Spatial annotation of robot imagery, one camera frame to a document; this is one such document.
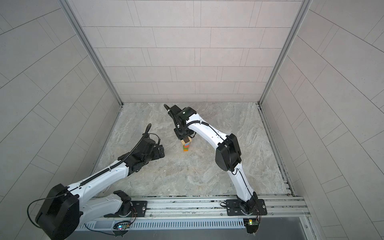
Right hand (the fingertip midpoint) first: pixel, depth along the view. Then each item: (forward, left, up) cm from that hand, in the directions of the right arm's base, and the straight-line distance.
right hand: (182, 136), depth 86 cm
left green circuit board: (-40, +26, -7) cm, 48 cm away
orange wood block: (-4, -1, -10) cm, 11 cm away
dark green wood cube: (-3, -1, -9) cm, 10 cm away
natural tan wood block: (-5, -1, +1) cm, 5 cm away
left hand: (-5, +12, -4) cm, 14 cm away
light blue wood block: (-5, -2, -2) cm, 6 cm away
